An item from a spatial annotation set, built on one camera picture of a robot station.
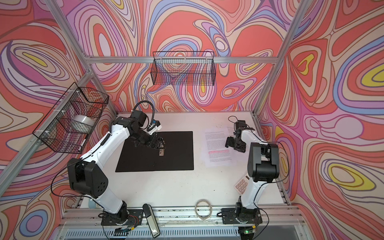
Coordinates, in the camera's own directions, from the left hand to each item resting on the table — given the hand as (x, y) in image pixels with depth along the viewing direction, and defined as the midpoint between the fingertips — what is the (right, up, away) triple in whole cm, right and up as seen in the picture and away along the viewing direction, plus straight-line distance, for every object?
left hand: (160, 144), depth 81 cm
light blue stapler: (-33, -30, -7) cm, 45 cm away
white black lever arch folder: (+9, -9, +15) cm, 19 cm away
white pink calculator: (+45, -23, +1) cm, 51 cm away
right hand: (+45, -6, +15) cm, 48 cm away
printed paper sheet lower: (+46, +5, +27) cm, 53 cm away
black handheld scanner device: (-1, -35, -12) cm, 37 cm away
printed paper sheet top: (+35, -7, +16) cm, 39 cm away
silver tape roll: (-37, +14, -7) cm, 40 cm away
